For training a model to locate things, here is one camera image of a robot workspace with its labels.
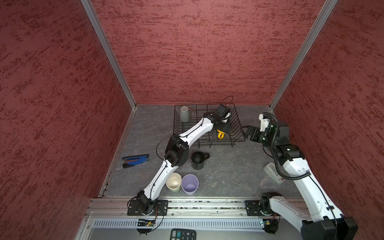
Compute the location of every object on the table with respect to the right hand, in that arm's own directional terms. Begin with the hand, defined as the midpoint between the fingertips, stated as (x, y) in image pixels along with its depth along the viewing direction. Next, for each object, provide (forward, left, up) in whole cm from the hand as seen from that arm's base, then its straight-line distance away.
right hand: (245, 132), depth 76 cm
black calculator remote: (-41, +36, -22) cm, 59 cm away
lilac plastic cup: (-19, +30, -22) cm, 42 cm away
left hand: (+12, +6, -14) cm, 20 cm away
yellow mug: (+8, +10, -14) cm, 19 cm away
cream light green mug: (-18, +39, -21) cm, 48 cm away
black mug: (-5, +25, -22) cm, 34 cm away
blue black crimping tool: (-5, +66, -21) cm, 70 cm away
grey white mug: (+26, +33, -13) cm, 44 cm away
